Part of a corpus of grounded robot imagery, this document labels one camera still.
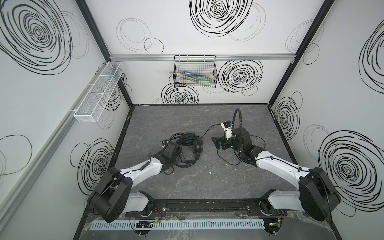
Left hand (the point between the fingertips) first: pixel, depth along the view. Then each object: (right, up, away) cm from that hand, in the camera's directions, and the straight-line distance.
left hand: (179, 157), depth 90 cm
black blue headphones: (+6, +11, 0) cm, 12 cm away
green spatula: (+14, +46, -3) cm, 48 cm away
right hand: (+22, +14, -6) cm, 27 cm away
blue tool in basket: (+6, +52, +1) cm, 52 cm away
